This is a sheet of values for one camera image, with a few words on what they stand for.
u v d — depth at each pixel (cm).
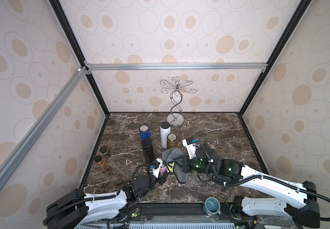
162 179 67
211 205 76
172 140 79
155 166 64
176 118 113
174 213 75
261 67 92
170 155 66
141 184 58
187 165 58
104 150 87
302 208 41
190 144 60
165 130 85
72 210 43
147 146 75
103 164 86
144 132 81
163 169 68
